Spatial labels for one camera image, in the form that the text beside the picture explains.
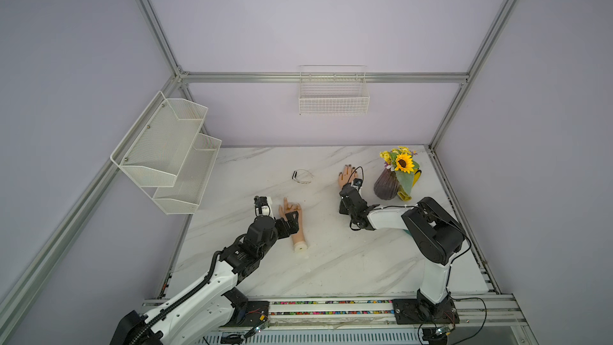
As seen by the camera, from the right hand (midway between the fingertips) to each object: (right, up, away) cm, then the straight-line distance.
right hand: (348, 203), depth 101 cm
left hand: (-24, -2, -19) cm, 31 cm away
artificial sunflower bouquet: (+16, +18, -19) cm, 31 cm away
